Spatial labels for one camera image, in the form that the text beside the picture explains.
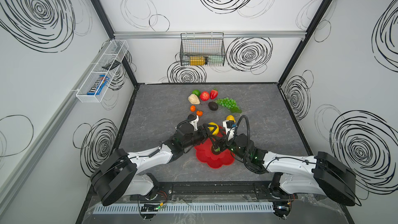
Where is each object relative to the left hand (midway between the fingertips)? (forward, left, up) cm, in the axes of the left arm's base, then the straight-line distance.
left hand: (217, 130), depth 77 cm
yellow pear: (+14, -9, -10) cm, 20 cm away
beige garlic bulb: (+29, +14, -12) cm, 35 cm away
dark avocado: (+24, +1, -13) cm, 28 cm away
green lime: (+38, +13, -14) cm, 42 cm away
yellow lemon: (0, +3, +2) cm, 4 cm away
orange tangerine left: (+23, +15, -14) cm, 31 cm away
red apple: (+31, +7, -11) cm, 34 cm away
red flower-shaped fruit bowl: (-6, +6, -16) cm, 18 cm away
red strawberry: (+35, +1, -12) cm, 37 cm away
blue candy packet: (+12, +57, +18) cm, 61 cm away
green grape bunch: (+27, -11, -13) cm, 32 cm away
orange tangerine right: (+20, +10, -16) cm, 27 cm away
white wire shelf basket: (+42, +61, +17) cm, 76 cm away
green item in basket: (+36, +1, +16) cm, 40 cm away
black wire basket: (+51, +9, +13) cm, 53 cm away
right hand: (-1, +2, -1) cm, 2 cm away
